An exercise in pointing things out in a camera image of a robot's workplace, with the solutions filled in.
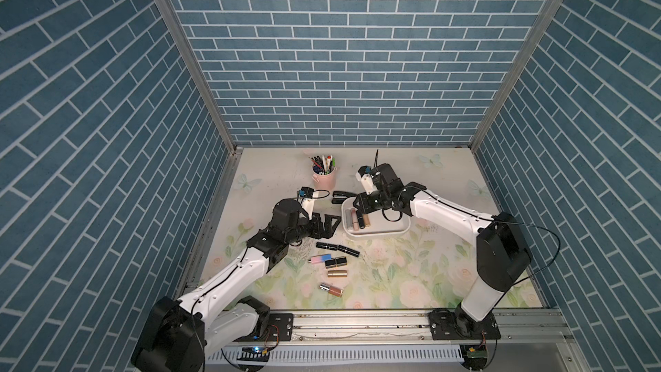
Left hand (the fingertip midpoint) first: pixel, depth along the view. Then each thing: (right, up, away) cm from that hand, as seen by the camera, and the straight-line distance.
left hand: (336, 219), depth 80 cm
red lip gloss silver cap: (-1, -22, -1) cm, 22 cm away
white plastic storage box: (+15, -5, +14) cm, 21 cm away
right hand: (+7, +4, +8) cm, 12 cm away
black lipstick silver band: (+9, -3, +16) cm, 19 cm away
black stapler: (0, +5, +22) cm, 23 cm away
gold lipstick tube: (0, -18, +3) cm, 18 cm away
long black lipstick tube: (-4, -11, +9) cm, 15 cm away
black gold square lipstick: (0, -15, +5) cm, 16 cm away
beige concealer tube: (+11, -4, +16) cm, 20 cm away
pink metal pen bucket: (-5, +13, +18) cm, 23 cm away
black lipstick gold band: (+4, -13, +9) cm, 16 cm away
